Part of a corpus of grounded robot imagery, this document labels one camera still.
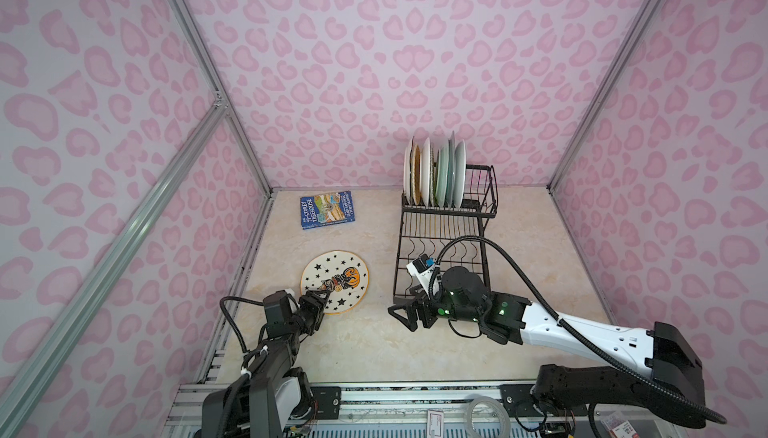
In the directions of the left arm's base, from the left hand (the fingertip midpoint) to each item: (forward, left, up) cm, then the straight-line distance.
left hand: (330, 295), depth 88 cm
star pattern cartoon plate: (+9, -3, -3) cm, 9 cm away
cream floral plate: (+20, -23, +29) cm, 42 cm away
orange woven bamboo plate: (+20, -25, +29) cm, 43 cm away
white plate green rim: (+19, -28, +30) cm, 45 cm away
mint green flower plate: (+20, -32, +30) cm, 48 cm away
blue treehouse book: (+34, +6, -1) cm, 35 cm away
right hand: (-9, -20, +15) cm, 27 cm away
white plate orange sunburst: (+18, -36, +31) cm, 51 cm away
